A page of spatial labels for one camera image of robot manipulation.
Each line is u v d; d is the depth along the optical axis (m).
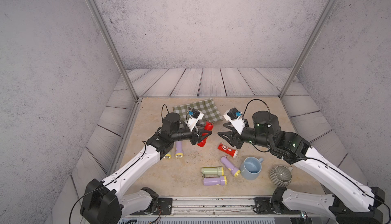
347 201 0.39
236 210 0.73
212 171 0.82
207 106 1.15
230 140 0.53
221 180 0.78
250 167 0.85
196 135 0.64
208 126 0.69
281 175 0.83
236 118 0.51
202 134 0.69
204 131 0.67
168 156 0.87
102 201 0.38
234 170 0.81
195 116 0.63
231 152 0.88
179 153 0.88
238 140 0.54
